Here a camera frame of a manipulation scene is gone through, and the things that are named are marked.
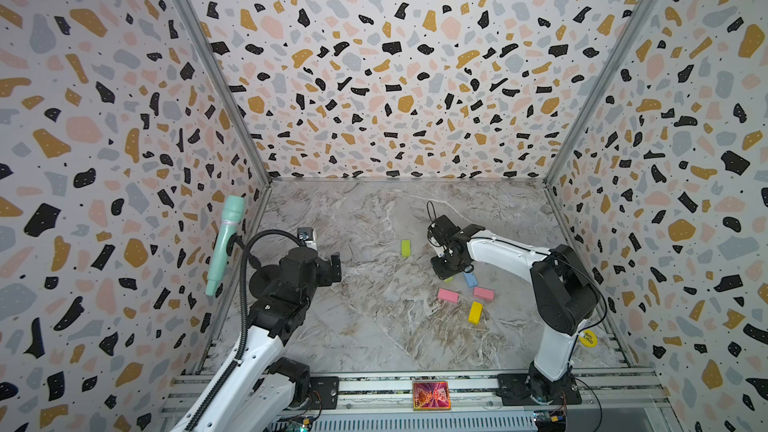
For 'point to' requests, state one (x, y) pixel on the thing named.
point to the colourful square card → (430, 395)
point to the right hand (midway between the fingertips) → (446, 270)
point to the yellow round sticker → (589, 338)
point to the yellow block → (475, 313)
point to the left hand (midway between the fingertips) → (326, 254)
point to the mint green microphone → (233, 208)
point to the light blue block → (471, 280)
